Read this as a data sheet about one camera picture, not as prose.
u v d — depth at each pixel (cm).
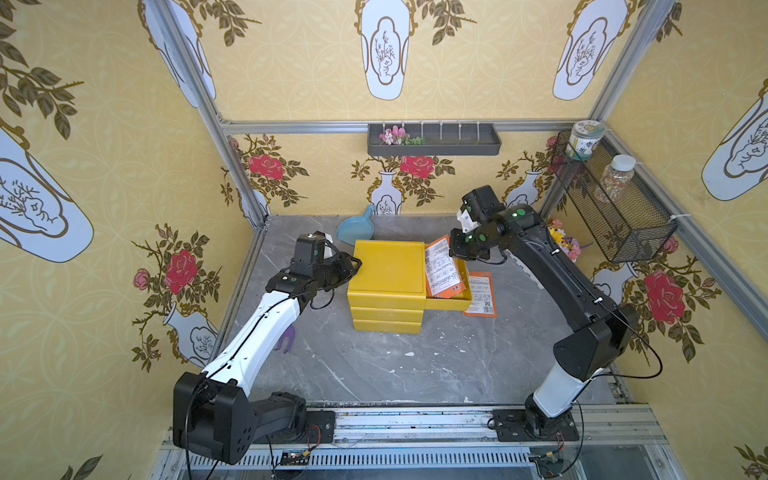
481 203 61
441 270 81
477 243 65
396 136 88
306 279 58
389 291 76
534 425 65
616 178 72
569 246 90
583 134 84
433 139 92
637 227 80
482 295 98
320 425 73
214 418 39
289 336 90
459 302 75
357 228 118
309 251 61
